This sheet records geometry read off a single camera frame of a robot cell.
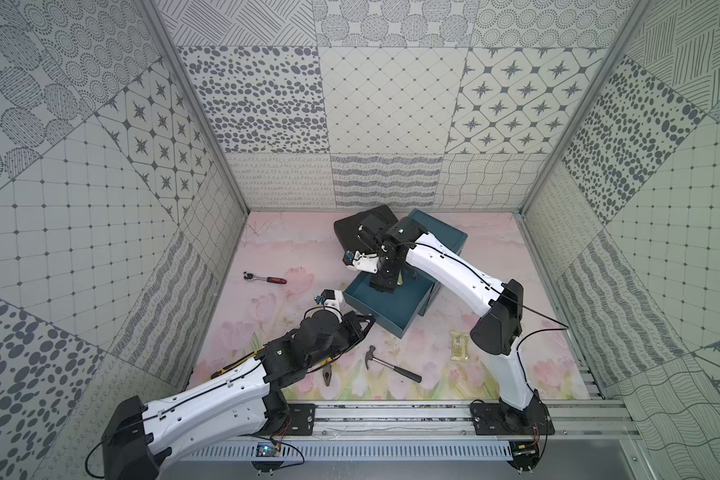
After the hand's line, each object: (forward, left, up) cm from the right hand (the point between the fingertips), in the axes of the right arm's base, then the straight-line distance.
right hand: (388, 278), depth 82 cm
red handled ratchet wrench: (+10, +47, -15) cm, 50 cm away
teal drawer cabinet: (-6, -7, +4) cm, 10 cm away
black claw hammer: (-20, -4, -17) cm, 27 cm away
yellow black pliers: (-20, +17, -16) cm, 31 cm away
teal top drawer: (-7, +6, +1) cm, 9 cm away
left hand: (-13, +3, +4) cm, 14 cm away
